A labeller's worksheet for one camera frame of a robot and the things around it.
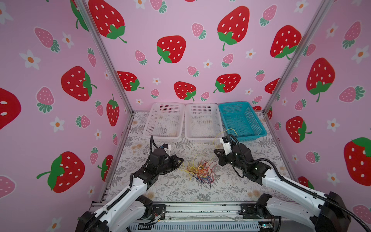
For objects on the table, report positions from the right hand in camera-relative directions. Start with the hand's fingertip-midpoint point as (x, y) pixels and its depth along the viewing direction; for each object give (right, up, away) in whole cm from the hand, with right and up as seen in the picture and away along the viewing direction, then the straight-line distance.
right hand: (213, 151), depth 78 cm
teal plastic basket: (+28, +19, +37) cm, 51 cm away
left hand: (-16, -5, 0) cm, 16 cm away
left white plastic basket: (-33, +17, +36) cm, 52 cm away
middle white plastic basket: (-3, +18, +36) cm, 41 cm away
